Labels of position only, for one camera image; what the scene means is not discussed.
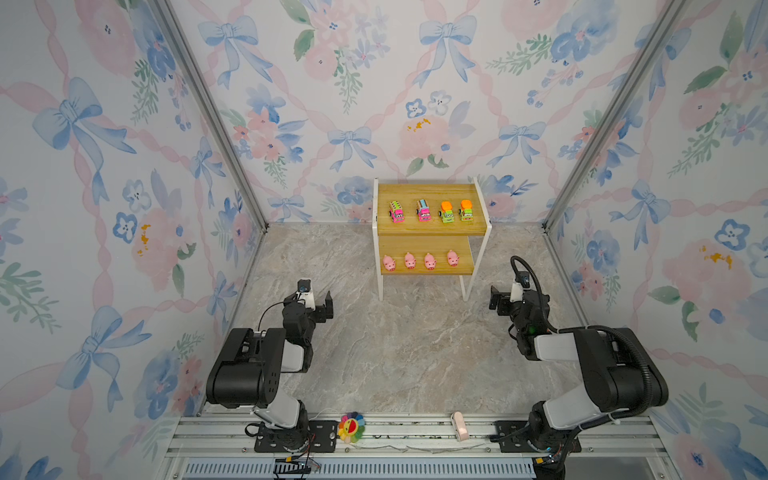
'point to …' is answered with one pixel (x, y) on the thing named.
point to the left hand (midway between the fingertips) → (314, 289)
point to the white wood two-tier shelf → (429, 230)
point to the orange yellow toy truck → (465, 210)
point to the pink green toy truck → (396, 212)
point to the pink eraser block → (461, 425)
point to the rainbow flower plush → (351, 427)
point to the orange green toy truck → (447, 215)
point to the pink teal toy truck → (423, 211)
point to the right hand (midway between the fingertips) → (509, 285)
